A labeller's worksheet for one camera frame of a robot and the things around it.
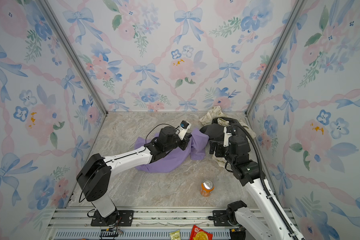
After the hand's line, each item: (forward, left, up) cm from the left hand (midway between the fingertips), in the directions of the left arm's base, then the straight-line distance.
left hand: (192, 133), depth 81 cm
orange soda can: (-25, -7, -11) cm, 28 cm away
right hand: (-6, -13, +2) cm, 15 cm away
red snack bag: (-43, -2, -20) cm, 48 cm away
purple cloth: (-7, +9, -16) cm, 20 cm away
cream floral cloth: (+28, -20, -12) cm, 36 cm away
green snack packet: (-44, +8, -20) cm, 49 cm away
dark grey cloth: (+5, -14, -5) cm, 15 cm away
